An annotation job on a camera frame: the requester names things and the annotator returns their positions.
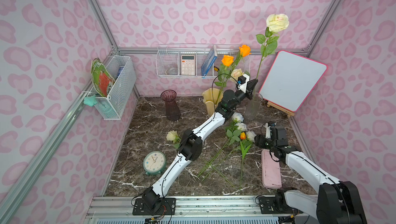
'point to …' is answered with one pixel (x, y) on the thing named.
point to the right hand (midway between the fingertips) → (259, 136)
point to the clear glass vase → (252, 111)
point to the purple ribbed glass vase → (171, 108)
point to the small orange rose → (244, 148)
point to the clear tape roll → (172, 70)
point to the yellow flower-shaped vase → (208, 96)
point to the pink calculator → (187, 64)
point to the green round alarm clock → (154, 162)
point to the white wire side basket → (121, 68)
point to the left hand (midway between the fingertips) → (255, 76)
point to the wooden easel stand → (276, 107)
